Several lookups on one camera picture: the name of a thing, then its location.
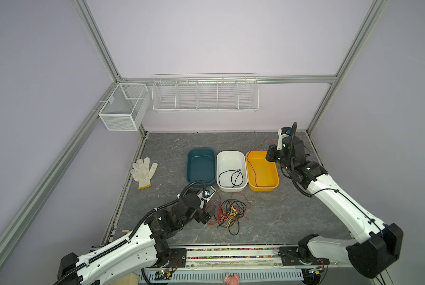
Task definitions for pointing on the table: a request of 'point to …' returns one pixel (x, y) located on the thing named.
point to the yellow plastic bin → (262, 175)
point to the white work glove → (141, 173)
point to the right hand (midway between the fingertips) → (270, 147)
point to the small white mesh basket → (124, 109)
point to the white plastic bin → (231, 171)
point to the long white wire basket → (205, 92)
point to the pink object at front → (232, 280)
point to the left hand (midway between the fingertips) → (205, 200)
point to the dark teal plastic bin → (201, 164)
